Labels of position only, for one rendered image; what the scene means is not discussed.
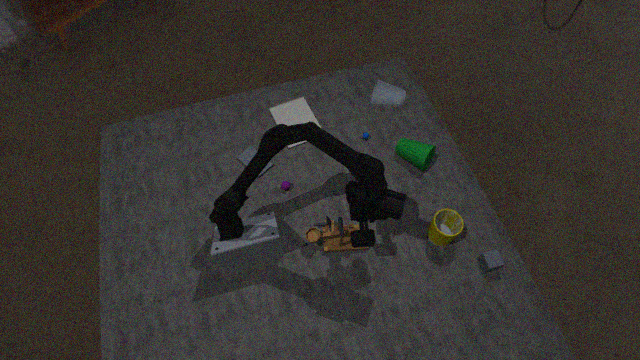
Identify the yellow cup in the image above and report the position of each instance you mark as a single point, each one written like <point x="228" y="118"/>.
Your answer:
<point x="445" y="227"/>

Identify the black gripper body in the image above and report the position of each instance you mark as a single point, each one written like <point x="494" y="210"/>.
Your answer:
<point x="363" y="237"/>

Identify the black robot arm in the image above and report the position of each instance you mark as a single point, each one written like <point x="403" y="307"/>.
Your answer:
<point x="369" y="171"/>

